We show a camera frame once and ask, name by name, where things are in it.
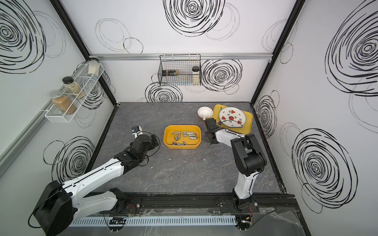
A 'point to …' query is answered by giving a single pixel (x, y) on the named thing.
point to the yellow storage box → (182, 136)
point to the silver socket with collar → (175, 132)
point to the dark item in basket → (168, 73)
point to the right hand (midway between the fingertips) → (211, 137)
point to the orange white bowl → (204, 112)
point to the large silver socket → (174, 143)
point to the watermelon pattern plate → (232, 113)
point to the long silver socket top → (193, 137)
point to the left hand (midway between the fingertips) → (149, 137)
